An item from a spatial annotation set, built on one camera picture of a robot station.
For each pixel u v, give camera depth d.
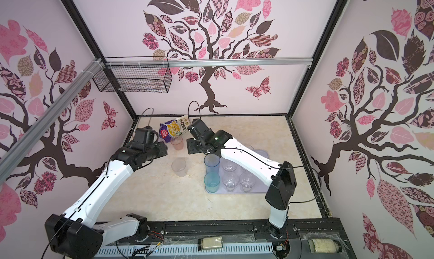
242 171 0.50
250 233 0.75
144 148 0.58
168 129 1.11
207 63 0.94
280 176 0.45
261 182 0.47
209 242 0.68
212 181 0.89
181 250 0.70
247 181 0.88
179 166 0.95
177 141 1.06
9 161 0.49
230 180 0.85
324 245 0.67
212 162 0.92
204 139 0.56
